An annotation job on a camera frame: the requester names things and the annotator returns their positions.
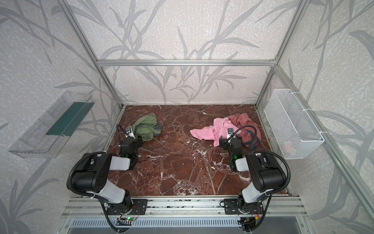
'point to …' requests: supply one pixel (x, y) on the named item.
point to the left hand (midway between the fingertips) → (135, 130)
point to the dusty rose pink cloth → (248, 134)
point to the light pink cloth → (222, 126)
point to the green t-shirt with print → (146, 127)
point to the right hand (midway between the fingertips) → (230, 131)
